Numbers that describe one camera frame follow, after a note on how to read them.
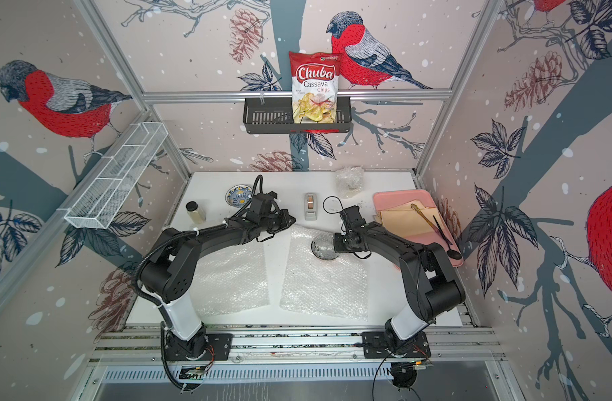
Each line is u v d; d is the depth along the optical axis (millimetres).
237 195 1107
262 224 761
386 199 1109
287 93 908
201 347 676
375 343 737
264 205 746
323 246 938
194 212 978
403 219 1034
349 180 1102
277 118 1066
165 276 482
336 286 855
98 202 713
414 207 1068
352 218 743
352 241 780
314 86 840
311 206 1045
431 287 450
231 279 876
